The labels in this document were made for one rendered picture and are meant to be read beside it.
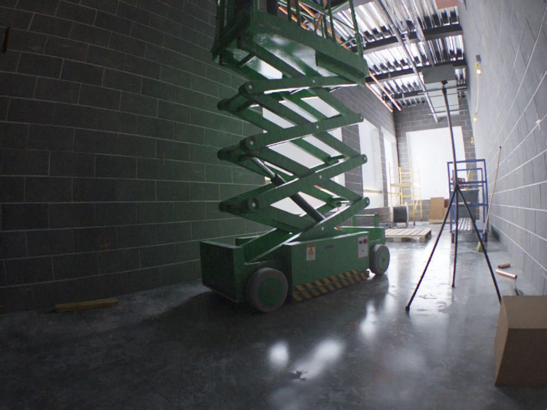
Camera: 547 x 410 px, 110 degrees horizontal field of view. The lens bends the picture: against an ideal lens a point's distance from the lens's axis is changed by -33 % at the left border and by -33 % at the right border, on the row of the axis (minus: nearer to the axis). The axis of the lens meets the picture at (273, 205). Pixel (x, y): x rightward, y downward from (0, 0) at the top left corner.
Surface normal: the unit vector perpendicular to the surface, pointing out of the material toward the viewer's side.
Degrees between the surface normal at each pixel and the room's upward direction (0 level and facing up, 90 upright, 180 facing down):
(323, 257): 90
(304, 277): 90
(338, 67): 90
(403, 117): 90
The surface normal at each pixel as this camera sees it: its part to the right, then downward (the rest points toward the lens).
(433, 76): -0.62, 0.01
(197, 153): 0.79, -0.04
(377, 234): -0.80, 0.03
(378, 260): 0.59, -0.04
